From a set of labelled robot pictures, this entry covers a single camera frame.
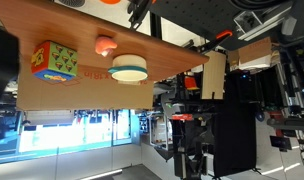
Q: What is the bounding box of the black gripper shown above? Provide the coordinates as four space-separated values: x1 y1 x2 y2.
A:
173 151 210 180

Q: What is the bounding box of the colourful patterned cube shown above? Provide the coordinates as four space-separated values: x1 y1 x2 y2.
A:
30 40 79 84

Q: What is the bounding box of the black equipment rack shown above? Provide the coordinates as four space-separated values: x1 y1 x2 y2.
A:
171 119 216 159

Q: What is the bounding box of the red label bar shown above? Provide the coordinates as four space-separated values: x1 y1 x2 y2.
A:
171 113 195 121

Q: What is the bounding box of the small red object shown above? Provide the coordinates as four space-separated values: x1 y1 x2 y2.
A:
184 76 200 92

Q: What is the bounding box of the small black monitor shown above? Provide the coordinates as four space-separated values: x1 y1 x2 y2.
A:
269 135 293 153

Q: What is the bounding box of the light wood panel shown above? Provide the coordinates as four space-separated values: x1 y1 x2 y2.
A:
200 50 227 101

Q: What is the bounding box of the silver metal tripod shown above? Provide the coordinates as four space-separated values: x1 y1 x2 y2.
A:
293 128 304 180

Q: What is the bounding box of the cream bowl teal rim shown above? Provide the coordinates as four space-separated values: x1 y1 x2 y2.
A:
107 53 149 83

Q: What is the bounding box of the large glass window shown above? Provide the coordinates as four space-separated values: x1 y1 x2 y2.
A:
0 109 141 166

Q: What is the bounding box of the brown cardboard sheet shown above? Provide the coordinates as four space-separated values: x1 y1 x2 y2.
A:
15 55 156 112

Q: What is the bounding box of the white block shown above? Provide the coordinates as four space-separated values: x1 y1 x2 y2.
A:
237 54 273 72

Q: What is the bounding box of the brown cardboard box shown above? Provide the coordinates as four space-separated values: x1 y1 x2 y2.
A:
227 36 274 67

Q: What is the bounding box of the orange black bar clamp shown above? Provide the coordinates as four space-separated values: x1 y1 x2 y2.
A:
191 29 234 56
126 0 157 30

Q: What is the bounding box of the pink plush toy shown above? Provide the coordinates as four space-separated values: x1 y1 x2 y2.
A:
94 35 119 58

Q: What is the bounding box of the black perforated breadboard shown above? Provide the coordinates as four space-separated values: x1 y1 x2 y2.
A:
148 0 250 51

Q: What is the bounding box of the orange round object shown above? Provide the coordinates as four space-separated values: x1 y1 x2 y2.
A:
98 0 122 5

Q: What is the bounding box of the black round mesh object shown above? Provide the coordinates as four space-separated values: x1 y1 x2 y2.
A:
56 0 87 8

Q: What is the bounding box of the black blurry foreground object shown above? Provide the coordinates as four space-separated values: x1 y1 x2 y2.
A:
0 25 21 102

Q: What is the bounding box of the aluminium extrusion rail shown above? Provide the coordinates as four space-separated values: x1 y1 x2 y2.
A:
233 9 288 42

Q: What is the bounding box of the black cable bundle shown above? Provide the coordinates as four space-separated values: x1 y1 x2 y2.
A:
229 0 295 11

